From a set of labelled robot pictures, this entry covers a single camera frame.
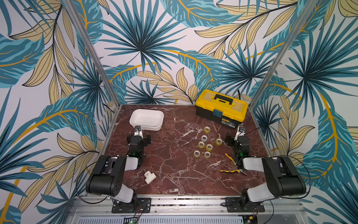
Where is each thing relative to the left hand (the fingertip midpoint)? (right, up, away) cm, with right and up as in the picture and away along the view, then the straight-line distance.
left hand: (139, 133), depth 92 cm
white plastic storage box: (+5, +9, +14) cm, 17 cm away
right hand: (+64, 0, 0) cm, 64 cm away
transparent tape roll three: (+54, -6, +6) cm, 54 cm away
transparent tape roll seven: (+44, -14, -1) cm, 46 cm away
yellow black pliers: (+61, -22, -8) cm, 66 cm away
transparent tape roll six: (+38, -13, 0) cm, 40 cm away
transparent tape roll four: (+41, -8, +3) cm, 42 cm away
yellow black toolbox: (+55, +17, +5) cm, 58 cm away
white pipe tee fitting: (+9, -24, -12) cm, 28 cm away
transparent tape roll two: (+44, -4, +7) cm, 45 cm away
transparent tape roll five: (+47, -9, +3) cm, 48 cm away
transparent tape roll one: (+47, +2, +12) cm, 48 cm away
